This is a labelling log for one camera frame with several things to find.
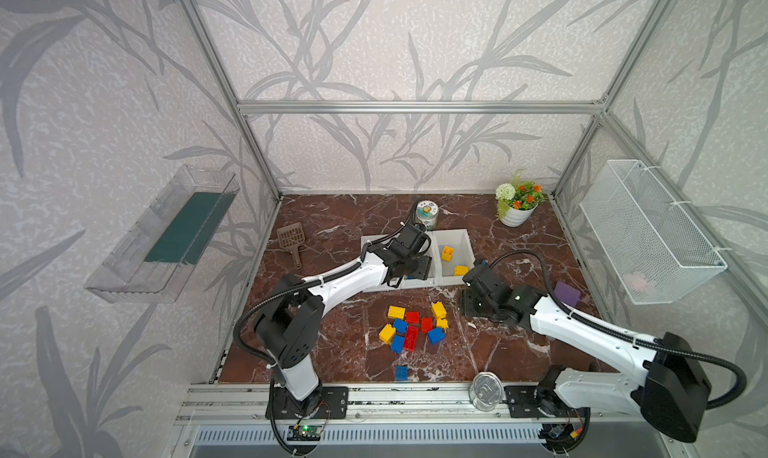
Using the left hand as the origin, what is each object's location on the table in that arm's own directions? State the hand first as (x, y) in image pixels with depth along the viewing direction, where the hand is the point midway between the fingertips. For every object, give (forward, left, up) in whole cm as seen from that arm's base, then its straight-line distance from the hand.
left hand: (426, 256), depth 88 cm
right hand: (-10, -11, -2) cm, 15 cm away
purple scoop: (-6, -45, -11) cm, 47 cm away
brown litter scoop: (+15, +48, -13) cm, 52 cm away
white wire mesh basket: (-13, -45, +24) cm, 53 cm away
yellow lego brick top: (-13, +9, -10) cm, 19 cm away
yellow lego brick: (-20, +11, -9) cm, 24 cm away
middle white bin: (-10, +3, +4) cm, 11 cm away
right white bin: (+7, -11, -10) cm, 16 cm away
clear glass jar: (-34, -13, -5) cm, 37 cm away
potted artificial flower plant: (+22, -32, 0) cm, 39 cm away
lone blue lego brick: (-30, +7, -10) cm, 32 cm away
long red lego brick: (-21, +4, -9) cm, 23 cm away
